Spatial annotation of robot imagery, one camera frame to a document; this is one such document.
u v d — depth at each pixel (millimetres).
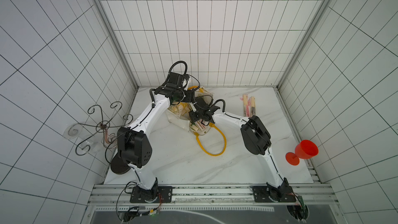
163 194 732
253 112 1035
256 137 551
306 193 748
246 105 1095
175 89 648
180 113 831
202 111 760
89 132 727
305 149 722
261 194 714
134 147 456
